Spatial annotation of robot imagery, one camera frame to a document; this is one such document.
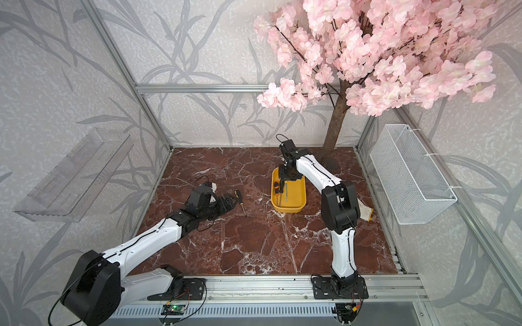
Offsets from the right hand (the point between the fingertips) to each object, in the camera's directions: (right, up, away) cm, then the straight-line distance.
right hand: (284, 175), depth 96 cm
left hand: (-22, -11, -12) cm, 27 cm away
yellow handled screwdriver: (-1, -6, +6) cm, 8 cm away
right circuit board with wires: (+22, -49, -23) cm, 58 cm away
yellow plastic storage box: (+6, -10, +5) cm, 12 cm away
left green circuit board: (-41, -46, -26) cm, 67 cm away
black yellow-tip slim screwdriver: (+1, -7, -3) cm, 7 cm away
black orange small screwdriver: (-3, -8, +5) cm, 10 cm away
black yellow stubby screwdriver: (-22, -10, +2) cm, 24 cm away
